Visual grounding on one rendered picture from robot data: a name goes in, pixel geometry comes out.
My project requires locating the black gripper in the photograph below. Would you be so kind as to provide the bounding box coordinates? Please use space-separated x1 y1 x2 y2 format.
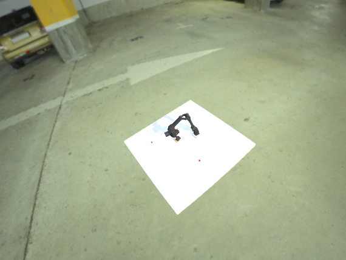
170 132 181 141

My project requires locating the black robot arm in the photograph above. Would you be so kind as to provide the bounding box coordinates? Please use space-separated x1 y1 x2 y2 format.
164 113 200 137

